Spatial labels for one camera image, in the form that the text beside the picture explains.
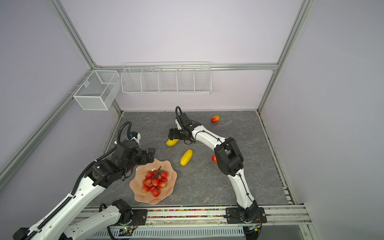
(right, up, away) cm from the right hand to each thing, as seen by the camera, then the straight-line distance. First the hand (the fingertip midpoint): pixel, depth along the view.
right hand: (174, 136), depth 94 cm
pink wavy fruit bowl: (-19, -25, -13) cm, 34 cm away
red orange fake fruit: (+25, -13, -3) cm, 29 cm away
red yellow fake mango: (+28, +12, +18) cm, 35 cm away
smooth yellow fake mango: (-3, -5, +5) cm, 7 cm away
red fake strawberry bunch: (-8, -23, -16) cm, 28 cm away
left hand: (-10, -6, -22) cm, 25 cm away
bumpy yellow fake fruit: (+8, -13, -3) cm, 15 cm away
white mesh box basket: (-52, +31, +6) cm, 61 cm away
